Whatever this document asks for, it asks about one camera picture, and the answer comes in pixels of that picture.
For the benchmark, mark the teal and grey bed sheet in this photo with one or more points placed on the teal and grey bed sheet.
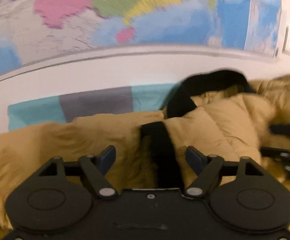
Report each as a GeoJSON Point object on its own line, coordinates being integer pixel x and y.
{"type": "Point", "coordinates": [97, 102]}

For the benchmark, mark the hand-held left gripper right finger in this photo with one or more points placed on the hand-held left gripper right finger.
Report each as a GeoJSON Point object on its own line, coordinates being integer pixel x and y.
{"type": "Point", "coordinates": [194, 157]}

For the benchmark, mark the colourful wall map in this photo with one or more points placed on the colourful wall map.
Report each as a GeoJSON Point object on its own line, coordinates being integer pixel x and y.
{"type": "Point", "coordinates": [134, 12]}

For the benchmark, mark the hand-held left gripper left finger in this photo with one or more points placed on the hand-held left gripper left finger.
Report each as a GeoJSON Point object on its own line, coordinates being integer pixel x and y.
{"type": "Point", "coordinates": [107, 155]}

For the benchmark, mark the tan puffer jacket black lining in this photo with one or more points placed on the tan puffer jacket black lining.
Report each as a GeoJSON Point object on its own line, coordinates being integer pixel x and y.
{"type": "Point", "coordinates": [222, 120]}

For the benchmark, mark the white wall power outlet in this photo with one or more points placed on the white wall power outlet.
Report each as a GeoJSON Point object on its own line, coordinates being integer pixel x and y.
{"type": "Point", "coordinates": [288, 40]}

